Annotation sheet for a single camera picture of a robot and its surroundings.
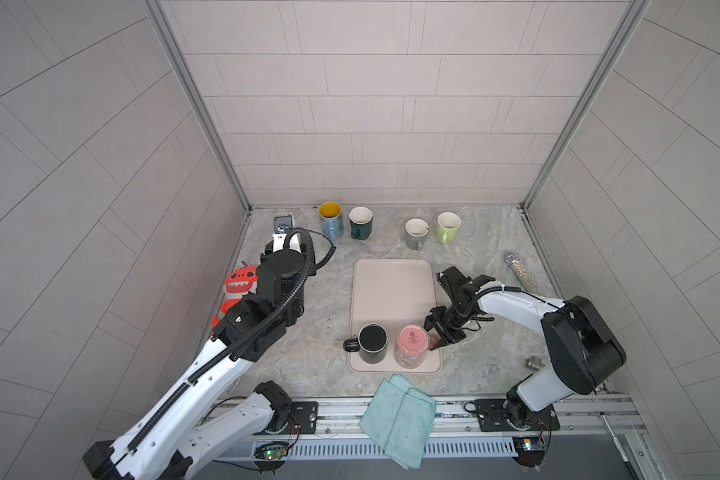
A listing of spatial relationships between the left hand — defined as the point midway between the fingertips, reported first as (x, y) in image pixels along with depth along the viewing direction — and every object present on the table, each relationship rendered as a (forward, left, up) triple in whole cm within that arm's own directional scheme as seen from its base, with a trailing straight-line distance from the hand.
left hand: (299, 232), depth 64 cm
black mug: (-15, -16, -25) cm, 33 cm away
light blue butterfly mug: (+26, -1, -25) cm, 36 cm away
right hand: (-11, -29, -32) cm, 44 cm away
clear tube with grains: (+14, -61, -31) cm, 70 cm away
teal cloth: (-31, -22, -32) cm, 50 cm away
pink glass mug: (-16, -26, -24) cm, 39 cm away
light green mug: (+24, -41, -27) cm, 54 cm away
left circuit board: (-38, +6, -31) cm, 49 cm away
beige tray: (+3, -22, -34) cm, 41 cm away
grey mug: (+25, -31, -30) cm, 49 cm away
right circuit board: (-36, -52, -35) cm, 73 cm away
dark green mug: (+26, -12, -26) cm, 38 cm away
